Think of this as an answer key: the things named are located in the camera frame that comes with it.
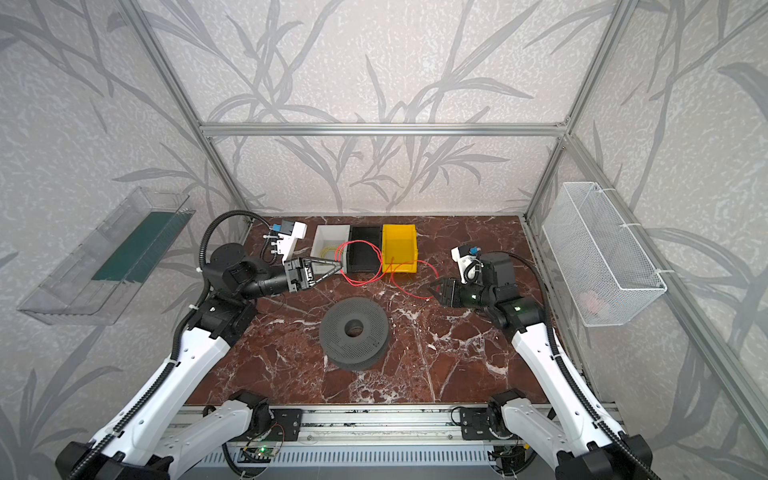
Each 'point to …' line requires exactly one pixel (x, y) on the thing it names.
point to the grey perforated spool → (360, 353)
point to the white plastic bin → (327, 239)
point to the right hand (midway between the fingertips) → (436, 278)
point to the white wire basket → (603, 265)
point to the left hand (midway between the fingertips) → (339, 265)
